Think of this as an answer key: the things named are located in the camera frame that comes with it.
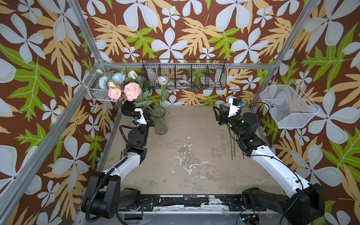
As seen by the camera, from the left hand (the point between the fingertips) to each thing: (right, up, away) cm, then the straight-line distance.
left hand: (146, 106), depth 74 cm
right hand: (+37, 0, -3) cm, 37 cm away
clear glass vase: (+5, -11, +21) cm, 25 cm away
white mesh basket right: (+83, +1, +7) cm, 83 cm away
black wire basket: (+28, +25, +23) cm, 45 cm away
